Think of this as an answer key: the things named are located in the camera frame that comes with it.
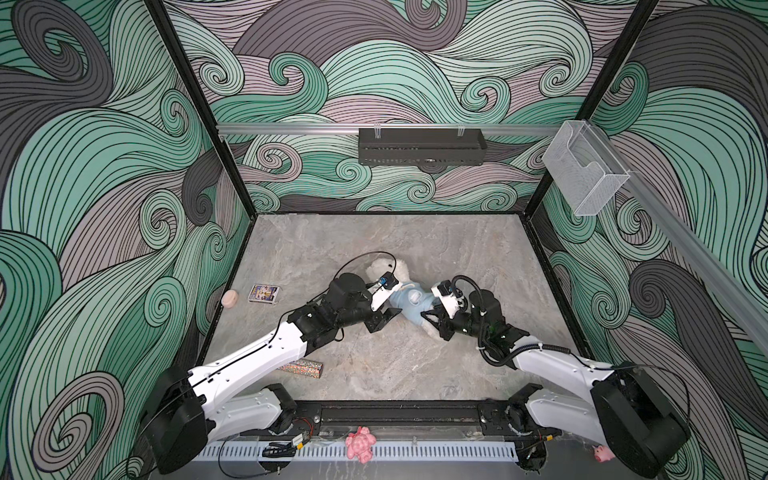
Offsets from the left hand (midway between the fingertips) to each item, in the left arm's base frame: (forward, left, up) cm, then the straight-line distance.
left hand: (394, 297), depth 75 cm
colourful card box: (+10, +42, -18) cm, 46 cm away
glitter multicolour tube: (-12, +24, -17) cm, 32 cm away
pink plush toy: (-30, +8, -15) cm, 34 cm away
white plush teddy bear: (+13, +4, -6) cm, 14 cm away
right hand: (+1, -9, -9) cm, 13 cm away
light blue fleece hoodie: (+1, -5, -3) cm, 6 cm away
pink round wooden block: (+7, +51, -17) cm, 55 cm away
